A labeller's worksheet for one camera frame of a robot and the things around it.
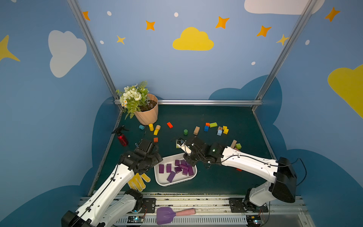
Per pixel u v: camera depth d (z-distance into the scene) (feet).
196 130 3.41
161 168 2.84
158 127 3.52
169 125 3.54
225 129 3.43
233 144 3.23
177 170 2.82
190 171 2.82
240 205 2.46
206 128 3.44
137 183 2.66
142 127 3.46
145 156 1.86
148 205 2.46
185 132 3.39
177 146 2.32
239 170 1.67
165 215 2.36
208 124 3.53
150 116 3.23
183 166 2.82
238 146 3.15
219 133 3.42
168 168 2.84
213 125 3.59
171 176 2.76
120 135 2.96
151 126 3.41
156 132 3.42
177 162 2.91
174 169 2.83
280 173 1.37
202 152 1.89
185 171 2.77
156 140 3.25
